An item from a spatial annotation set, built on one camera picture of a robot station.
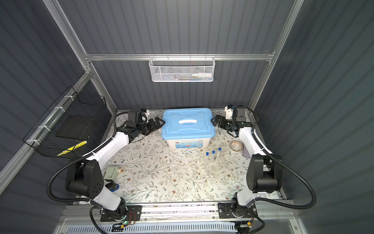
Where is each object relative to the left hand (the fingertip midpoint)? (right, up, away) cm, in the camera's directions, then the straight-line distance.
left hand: (160, 124), depth 87 cm
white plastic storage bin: (+20, -13, +5) cm, 24 cm away
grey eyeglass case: (+54, -19, +6) cm, 57 cm away
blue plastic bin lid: (+16, +1, +1) cm, 16 cm away
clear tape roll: (+50, -15, +12) cm, 53 cm away
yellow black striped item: (-38, -11, -18) cm, 43 cm away
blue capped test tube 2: (+32, -23, +1) cm, 39 cm away
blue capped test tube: (+28, -23, +1) cm, 37 cm away
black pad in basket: (-44, -1, -11) cm, 46 cm away
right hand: (+36, +1, +1) cm, 36 cm away
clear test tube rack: (+33, -25, +3) cm, 42 cm away
